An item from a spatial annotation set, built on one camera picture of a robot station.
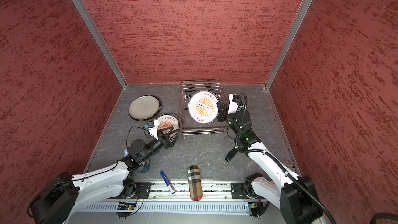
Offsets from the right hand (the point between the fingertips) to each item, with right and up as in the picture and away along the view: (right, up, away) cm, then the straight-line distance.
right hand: (215, 105), depth 77 cm
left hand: (-19, -13, -1) cm, 23 cm away
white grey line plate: (-48, -3, +29) cm, 57 cm away
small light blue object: (-49, -26, +6) cm, 56 cm away
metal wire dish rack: (-15, -15, +19) cm, 28 cm away
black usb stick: (+10, -29, +10) cm, 32 cm away
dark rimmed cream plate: (-37, -5, +26) cm, 45 cm away
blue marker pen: (-22, -41, -3) cm, 46 cm away
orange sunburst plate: (-29, -11, +20) cm, 37 cm away
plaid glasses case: (-10, -38, -3) cm, 39 cm away
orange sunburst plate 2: (-7, -1, +4) cm, 8 cm away
